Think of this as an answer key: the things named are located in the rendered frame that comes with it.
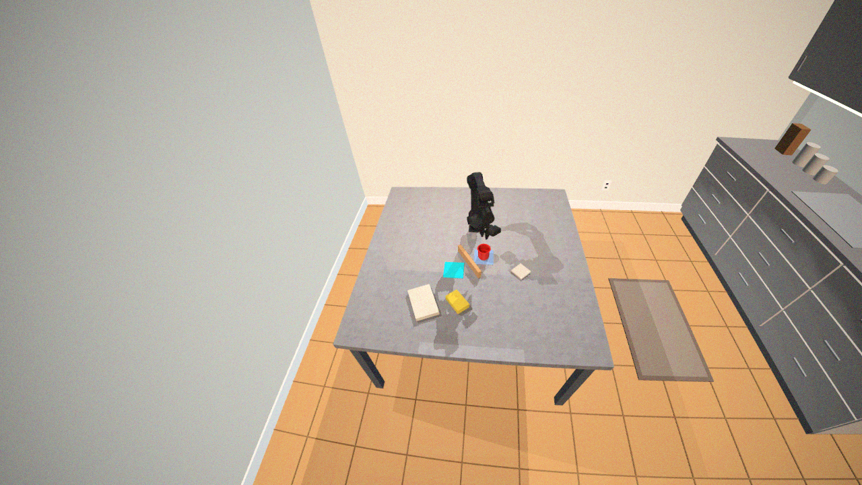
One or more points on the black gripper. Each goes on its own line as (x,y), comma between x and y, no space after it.
(491,230)

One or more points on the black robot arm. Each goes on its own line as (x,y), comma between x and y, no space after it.
(480,197)

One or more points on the yellow block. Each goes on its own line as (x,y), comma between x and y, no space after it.
(457,301)

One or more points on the red translucent cup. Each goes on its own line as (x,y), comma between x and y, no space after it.
(483,251)

